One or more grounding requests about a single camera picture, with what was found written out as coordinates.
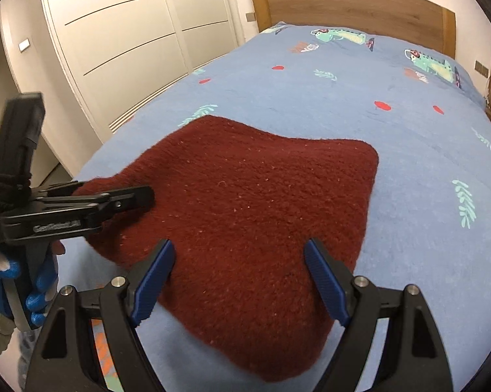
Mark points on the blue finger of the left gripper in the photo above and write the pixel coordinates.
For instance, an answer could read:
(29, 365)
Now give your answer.
(67, 209)

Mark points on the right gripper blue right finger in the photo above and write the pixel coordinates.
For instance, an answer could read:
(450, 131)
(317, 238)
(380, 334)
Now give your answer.
(413, 357)

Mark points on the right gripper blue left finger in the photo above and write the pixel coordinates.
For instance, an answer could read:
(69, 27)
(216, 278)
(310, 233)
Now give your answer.
(65, 356)

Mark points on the dark red knit sweater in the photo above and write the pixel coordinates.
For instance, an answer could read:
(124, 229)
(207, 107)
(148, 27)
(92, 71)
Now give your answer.
(239, 204)

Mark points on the blue gloved left hand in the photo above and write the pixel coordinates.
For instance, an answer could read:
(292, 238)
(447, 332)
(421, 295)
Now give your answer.
(27, 290)

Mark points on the white sliding wardrobe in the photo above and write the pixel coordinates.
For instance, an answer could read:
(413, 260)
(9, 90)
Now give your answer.
(118, 54)

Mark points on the wooden headboard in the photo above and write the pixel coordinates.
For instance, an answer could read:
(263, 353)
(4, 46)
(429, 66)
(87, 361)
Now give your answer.
(418, 21)

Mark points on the wall light switch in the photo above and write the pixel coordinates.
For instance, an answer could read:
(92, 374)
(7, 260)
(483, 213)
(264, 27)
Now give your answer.
(23, 45)

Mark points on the wall socket plate left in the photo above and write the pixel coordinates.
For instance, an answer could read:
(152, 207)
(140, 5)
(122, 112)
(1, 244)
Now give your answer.
(250, 16)

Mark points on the wall socket plate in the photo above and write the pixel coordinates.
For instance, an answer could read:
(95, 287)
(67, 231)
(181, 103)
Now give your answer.
(481, 69)
(250, 16)

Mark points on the wall socket plate right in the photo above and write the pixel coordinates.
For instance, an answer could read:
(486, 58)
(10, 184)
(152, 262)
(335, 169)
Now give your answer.
(481, 69)

